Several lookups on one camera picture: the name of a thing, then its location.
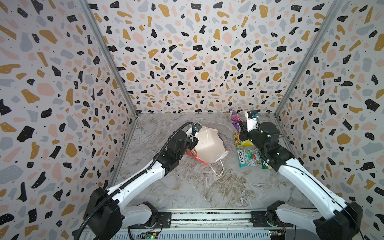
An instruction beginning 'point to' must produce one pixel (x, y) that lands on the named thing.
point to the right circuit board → (277, 234)
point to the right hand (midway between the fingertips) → (238, 119)
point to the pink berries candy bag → (236, 118)
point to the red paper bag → (210, 149)
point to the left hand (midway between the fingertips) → (192, 126)
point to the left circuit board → (149, 235)
